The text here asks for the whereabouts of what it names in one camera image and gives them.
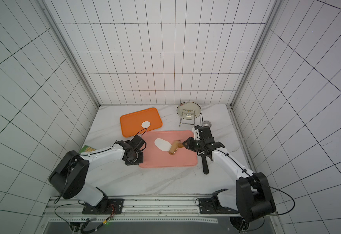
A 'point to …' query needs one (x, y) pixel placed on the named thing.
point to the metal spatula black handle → (205, 168)
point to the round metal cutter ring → (207, 123)
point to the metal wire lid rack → (187, 117)
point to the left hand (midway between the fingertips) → (136, 163)
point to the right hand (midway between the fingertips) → (179, 143)
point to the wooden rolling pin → (176, 144)
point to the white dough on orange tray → (145, 124)
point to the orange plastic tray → (136, 123)
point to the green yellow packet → (86, 148)
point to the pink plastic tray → (154, 157)
